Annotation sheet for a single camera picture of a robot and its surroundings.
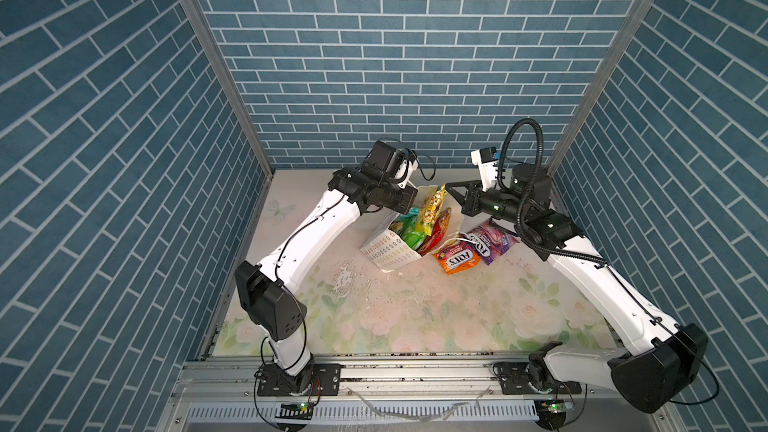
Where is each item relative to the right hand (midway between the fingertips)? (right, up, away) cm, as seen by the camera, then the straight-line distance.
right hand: (444, 183), depth 70 cm
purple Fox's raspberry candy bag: (+19, -18, +27) cm, 37 cm away
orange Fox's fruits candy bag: (+8, -22, +24) cm, 34 cm away
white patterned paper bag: (+5, -12, +15) cm, 19 cm away
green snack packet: (-8, -13, +13) cm, 20 cm away
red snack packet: (0, -13, +11) cm, 17 cm away
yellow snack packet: (-3, -6, +1) cm, 6 cm away
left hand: (-7, -4, +7) cm, 11 cm away
